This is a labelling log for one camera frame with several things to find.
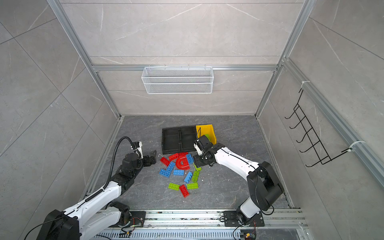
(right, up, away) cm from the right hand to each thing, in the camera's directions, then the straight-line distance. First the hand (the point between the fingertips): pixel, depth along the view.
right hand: (198, 160), depth 87 cm
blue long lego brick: (-17, -4, +3) cm, 18 cm away
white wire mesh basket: (-14, +52, +14) cm, 56 cm away
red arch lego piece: (-10, -3, +6) cm, 12 cm away
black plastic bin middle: (-7, +13, +17) cm, 22 cm away
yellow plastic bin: (+3, +18, +23) cm, 29 cm away
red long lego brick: (-16, 0, +7) cm, 17 cm away
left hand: (-29, +7, -2) cm, 30 cm away
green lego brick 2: (-14, -14, -4) cm, 21 cm away
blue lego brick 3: (-6, -10, -2) cm, 12 cm away
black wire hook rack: (+52, +16, -19) cm, 58 cm away
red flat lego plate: (-21, -2, +6) cm, 22 cm away
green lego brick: (-2, -11, +3) cm, 11 cm away
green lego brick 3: (-3, -14, -4) cm, 15 cm away
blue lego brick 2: (-12, -7, +1) cm, 14 cm away
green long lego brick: (0, -6, +3) cm, 6 cm away
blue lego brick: (-21, -8, +1) cm, 22 cm away
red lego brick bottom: (-8, -16, -6) cm, 19 cm away
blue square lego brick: (-5, 0, +8) cm, 9 cm away
